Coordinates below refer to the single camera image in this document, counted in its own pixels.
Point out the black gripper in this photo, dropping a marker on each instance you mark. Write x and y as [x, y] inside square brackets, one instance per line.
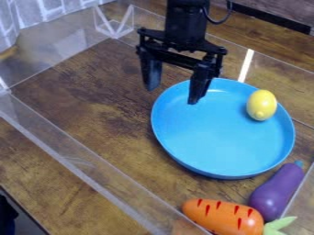
[157, 49]

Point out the purple toy eggplant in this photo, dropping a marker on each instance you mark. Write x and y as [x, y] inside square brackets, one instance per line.
[273, 195]

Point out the orange toy carrot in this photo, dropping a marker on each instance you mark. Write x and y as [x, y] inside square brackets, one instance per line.
[226, 218]

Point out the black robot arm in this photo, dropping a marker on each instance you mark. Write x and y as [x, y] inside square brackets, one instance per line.
[186, 21]

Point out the yellow toy lemon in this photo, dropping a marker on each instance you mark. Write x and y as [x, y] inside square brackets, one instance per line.
[261, 105]

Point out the white patterned curtain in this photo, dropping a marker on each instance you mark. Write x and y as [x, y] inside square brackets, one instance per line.
[22, 14]

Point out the clear acrylic enclosure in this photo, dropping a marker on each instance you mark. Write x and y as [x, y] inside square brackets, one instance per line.
[80, 162]

